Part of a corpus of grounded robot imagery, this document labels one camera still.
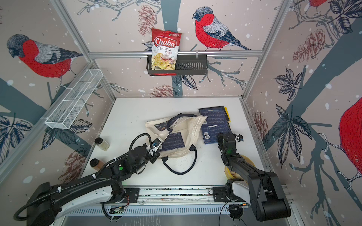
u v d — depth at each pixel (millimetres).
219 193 741
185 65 1067
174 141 919
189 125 902
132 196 732
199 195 749
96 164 757
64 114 715
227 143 660
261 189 414
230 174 754
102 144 853
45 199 415
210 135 895
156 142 647
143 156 580
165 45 834
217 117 1010
